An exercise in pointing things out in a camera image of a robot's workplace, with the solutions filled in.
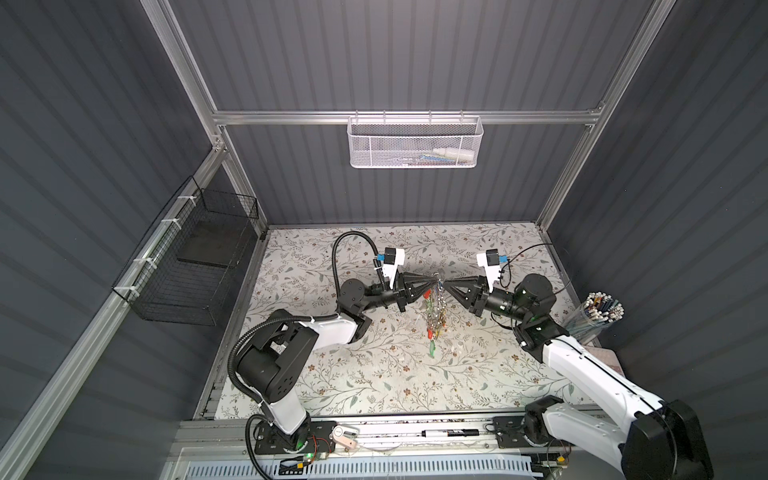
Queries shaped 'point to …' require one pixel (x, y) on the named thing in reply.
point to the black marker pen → (451, 433)
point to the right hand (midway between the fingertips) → (449, 290)
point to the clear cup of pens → (596, 311)
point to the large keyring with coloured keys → (436, 312)
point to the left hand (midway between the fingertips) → (437, 283)
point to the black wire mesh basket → (182, 267)
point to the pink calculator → (608, 356)
